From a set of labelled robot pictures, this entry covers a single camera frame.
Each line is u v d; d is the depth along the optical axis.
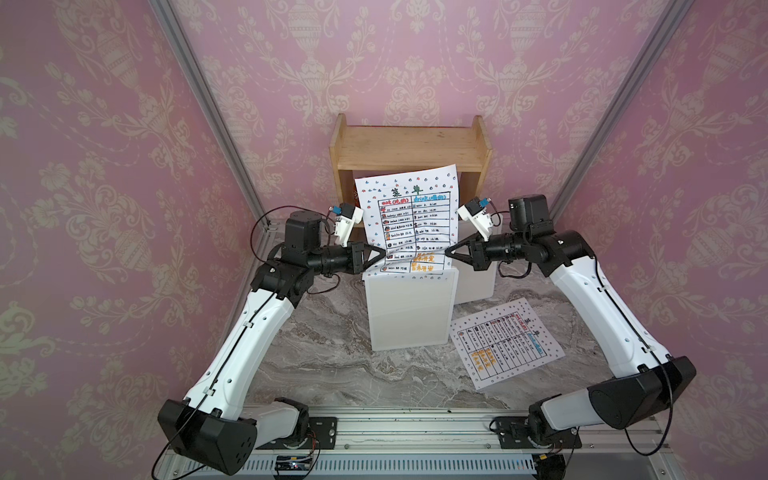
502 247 0.59
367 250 0.66
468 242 0.64
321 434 0.75
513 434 0.73
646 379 0.39
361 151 0.80
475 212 0.61
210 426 0.37
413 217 0.66
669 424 0.38
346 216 0.60
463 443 0.74
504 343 0.90
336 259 0.58
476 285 0.98
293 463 0.71
